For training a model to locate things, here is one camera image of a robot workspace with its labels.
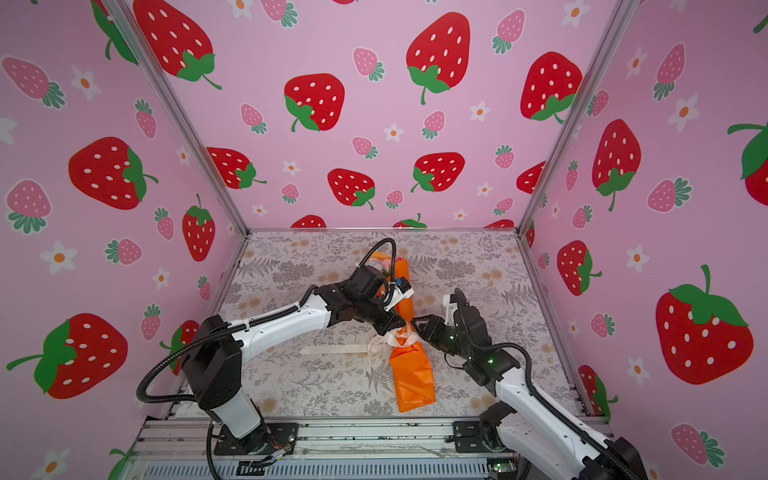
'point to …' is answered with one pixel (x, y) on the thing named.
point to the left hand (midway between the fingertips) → (406, 322)
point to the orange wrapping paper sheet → (410, 369)
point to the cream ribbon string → (380, 347)
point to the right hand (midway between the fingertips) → (411, 323)
